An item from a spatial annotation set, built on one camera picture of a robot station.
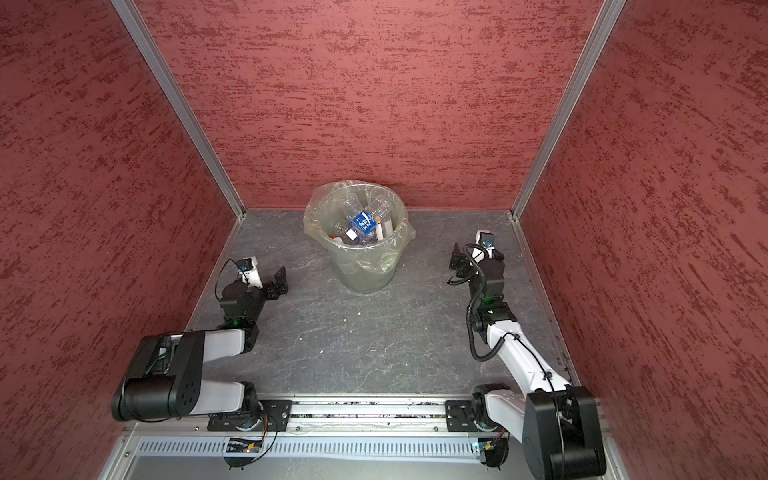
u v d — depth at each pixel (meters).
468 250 0.73
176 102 0.87
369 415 0.76
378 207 0.89
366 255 0.75
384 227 0.90
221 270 1.03
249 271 0.77
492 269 0.62
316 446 0.71
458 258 0.75
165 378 0.44
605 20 0.72
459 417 0.74
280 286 0.83
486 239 0.69
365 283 0.98
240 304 0.68
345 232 0.90
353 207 0.91
